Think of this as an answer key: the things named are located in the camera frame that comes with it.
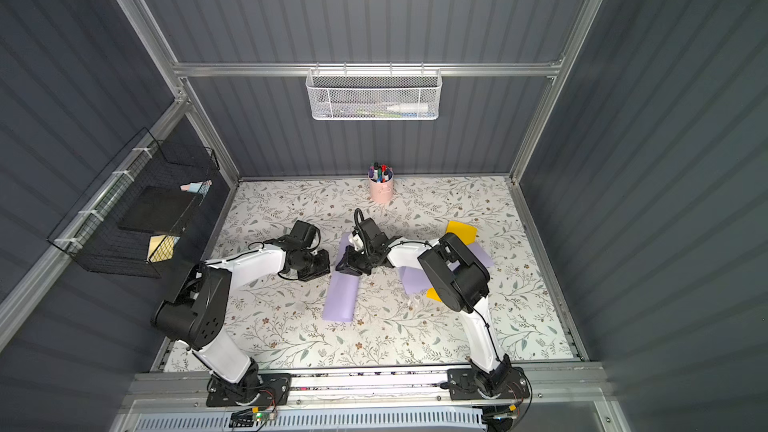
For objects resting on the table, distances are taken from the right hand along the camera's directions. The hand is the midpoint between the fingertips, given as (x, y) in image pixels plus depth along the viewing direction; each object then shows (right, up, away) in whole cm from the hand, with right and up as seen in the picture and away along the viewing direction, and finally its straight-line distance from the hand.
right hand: (334, 273), depth 90 cm
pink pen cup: (+14, +30, +15) cm, 36 cm away
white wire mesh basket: (+22, +59, +9) cm, 64 cm away
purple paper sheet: (+2, -6, 0) cm, 7 cm away
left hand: (0, 0, +2) cm, 2 cm away
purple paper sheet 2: (+24, -3, +1) cm, 24 cm away
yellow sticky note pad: (-30, +12, -29) cm, 44 cm away
